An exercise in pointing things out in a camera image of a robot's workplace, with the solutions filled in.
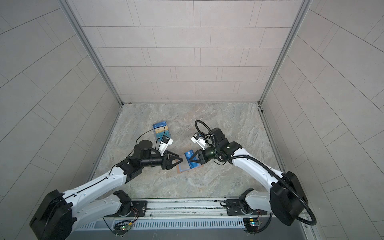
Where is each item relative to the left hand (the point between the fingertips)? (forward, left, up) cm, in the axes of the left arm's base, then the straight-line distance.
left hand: (182, 160), depth 72 cm
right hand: (-1, -4, 0) cm, 4 cm away
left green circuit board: (-25, +25, -11) cm, 37 cm away
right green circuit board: (-24, -32, -15) cm, 43 cm away
